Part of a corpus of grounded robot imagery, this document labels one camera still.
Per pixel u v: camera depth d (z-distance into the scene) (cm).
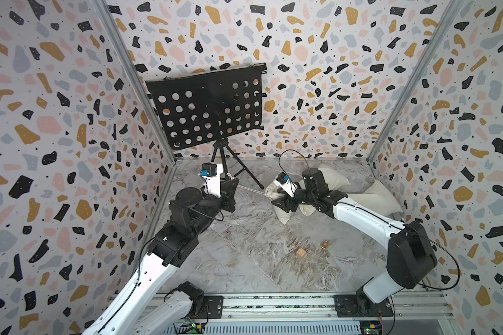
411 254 45
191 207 44
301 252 85
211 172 52
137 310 39
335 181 102
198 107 73
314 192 66
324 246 88
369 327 72
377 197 96
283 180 71
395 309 73
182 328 73
